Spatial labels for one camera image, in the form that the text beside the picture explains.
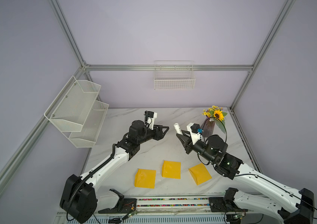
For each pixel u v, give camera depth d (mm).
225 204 653
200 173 839
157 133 662
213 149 499
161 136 676
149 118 651
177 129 642
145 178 839
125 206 732
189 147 583
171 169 863
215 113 819
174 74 941
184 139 654
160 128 684
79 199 394
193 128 552
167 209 732
